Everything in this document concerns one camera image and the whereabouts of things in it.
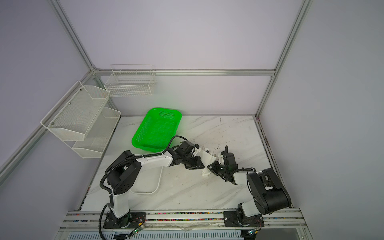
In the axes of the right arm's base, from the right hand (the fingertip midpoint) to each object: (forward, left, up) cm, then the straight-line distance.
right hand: (207, 166), depth 91 cm
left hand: (-2, +3, +4) cm, 6 cm away
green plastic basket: (+30, +38, 0) cm, 48 cm away
